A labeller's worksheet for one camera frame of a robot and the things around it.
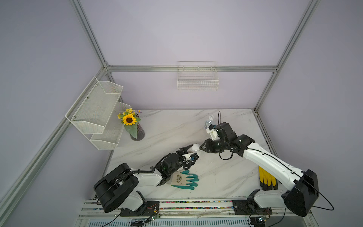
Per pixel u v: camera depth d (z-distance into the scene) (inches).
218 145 25.6
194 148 30.7
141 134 38.8
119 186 17.1
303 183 16.1
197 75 37.4
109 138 35.0
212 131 28.4
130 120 32.1
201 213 28.8
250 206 25.7
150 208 29.0
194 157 26.6
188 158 27.0
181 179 32.3
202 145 29.4
